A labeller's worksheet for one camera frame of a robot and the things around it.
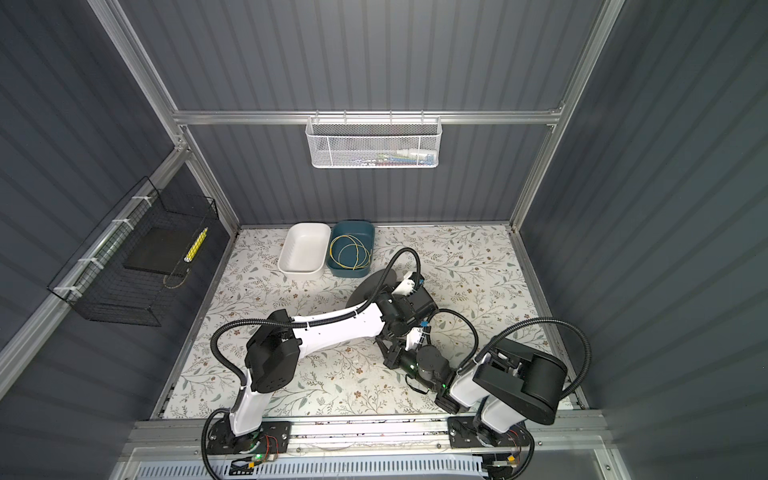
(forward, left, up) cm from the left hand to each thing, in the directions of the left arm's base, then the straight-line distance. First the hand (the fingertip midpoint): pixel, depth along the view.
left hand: (381, 288), depth 86 cm
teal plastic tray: (+34, +5, -10) cm, 36 cm away
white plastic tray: (+27, +28, -13) cm, 41 cm away
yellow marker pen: (+7, +48, +13) cm, 51 cm away
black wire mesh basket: (-1, +62, +15) cm, 63 cm away
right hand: (-15, +2, -4) cm, 16 cm away
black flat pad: (+5, +55, +14) cm, 57 cm away
